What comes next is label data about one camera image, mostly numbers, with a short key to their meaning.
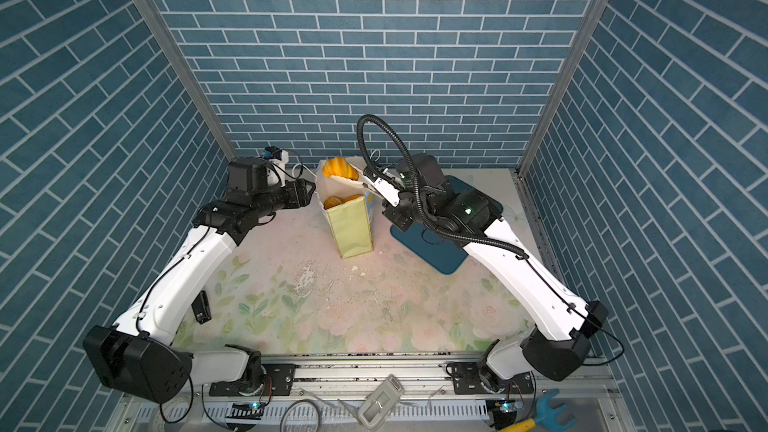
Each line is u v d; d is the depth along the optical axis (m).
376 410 0.68
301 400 0.71
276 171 0.60
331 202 0.93
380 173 0.53
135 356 0.38
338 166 0.68
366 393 0.73
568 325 0.39
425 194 0.44
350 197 1.03
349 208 0.79
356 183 0.68
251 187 0.57
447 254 0.97
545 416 0.68
